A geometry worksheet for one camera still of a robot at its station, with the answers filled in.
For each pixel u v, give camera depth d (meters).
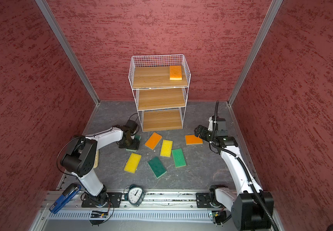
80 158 0.48
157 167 0.85
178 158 0.88
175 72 0.76
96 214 0.73
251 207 0.38
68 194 0.74
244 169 0.45
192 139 0.98
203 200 0.74
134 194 0.73
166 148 0.92
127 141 0.79
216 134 0.61
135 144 0.85
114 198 0.74
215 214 0.71
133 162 0.87
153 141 0.97
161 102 0.88
